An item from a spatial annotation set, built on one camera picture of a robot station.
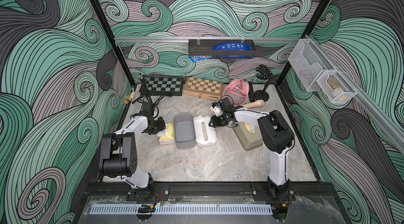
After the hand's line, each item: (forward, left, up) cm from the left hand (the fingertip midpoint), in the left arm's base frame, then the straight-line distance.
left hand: (164, 126), depth 92 cm
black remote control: (+25, -59, -3) cm, 64 cm away
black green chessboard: (+34, +4, -1) cm, 34 cm away
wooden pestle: (+19, -63, -1) cm, 65 cm away
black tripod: (+16, +11, +11) cm, 22 cm away
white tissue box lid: (-1, -25, -3) cm, 25 cm away
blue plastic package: (+36, -41, +32) cm, 63 cm away
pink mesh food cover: (+31, -49, -3) cm, 58 cm away
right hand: (+4, -30, -4) cm, 31 cm away
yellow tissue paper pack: (-7, -3, +1) cm, 8 cm away
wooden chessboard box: (+32, -24, -1) cm, 40 cm away
